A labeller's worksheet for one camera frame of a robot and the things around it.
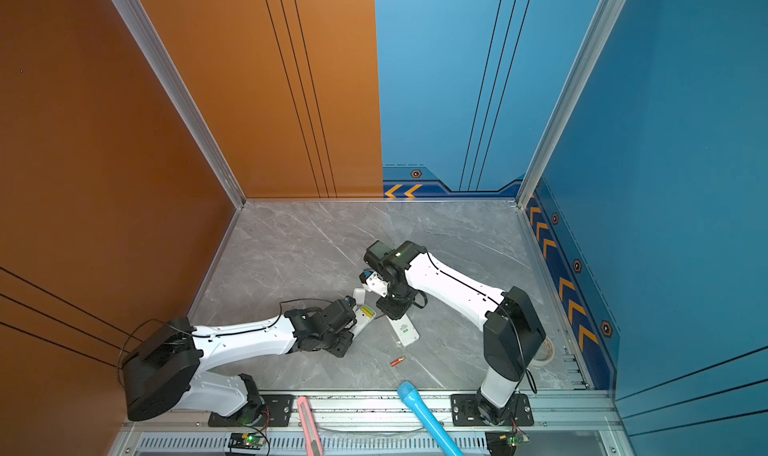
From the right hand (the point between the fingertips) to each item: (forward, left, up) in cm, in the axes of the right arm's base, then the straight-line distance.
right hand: (392, 312), depth 79 cm
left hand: (-3, +13, -10) cm, 17 cm away
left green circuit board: (-27, +34, -11) cm, 45 cm away
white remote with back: (-1, -3, -9) cm, 9 cm away
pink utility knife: (-27, +19, -10) cm, 34 cm away
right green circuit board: (-27, -26, -13) cm, 40 cm away
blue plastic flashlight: (-23, -8, -9) cm, 25 cm away
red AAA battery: (-9, -1, -10) cm, 14 cm away
